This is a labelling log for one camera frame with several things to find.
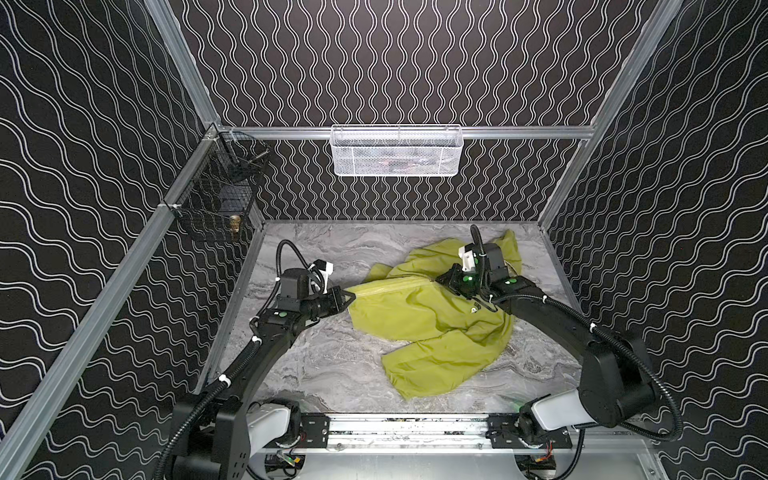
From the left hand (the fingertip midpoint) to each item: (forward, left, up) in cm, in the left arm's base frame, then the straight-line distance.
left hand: (362, 297), depth 80 cm
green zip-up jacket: (-4, -21, -12) cm, 24 cm away
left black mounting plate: (-29, +11, -18) cm, 36 cm away
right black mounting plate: (-27, -36, -17) cm, 48 cm away
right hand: (+8, -21, -2) cm, 22 cm away
